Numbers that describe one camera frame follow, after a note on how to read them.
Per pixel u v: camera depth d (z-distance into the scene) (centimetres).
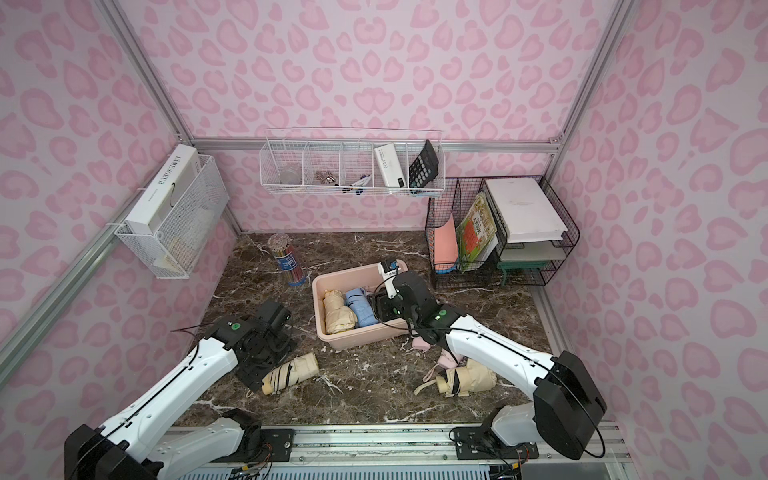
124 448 39
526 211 95
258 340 57
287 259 93
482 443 64
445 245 109
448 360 84
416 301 59
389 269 69
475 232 102
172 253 73
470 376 79
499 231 92
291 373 82
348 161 98
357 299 93
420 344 86
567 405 40
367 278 95
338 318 84
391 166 92
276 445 72
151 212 66
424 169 92
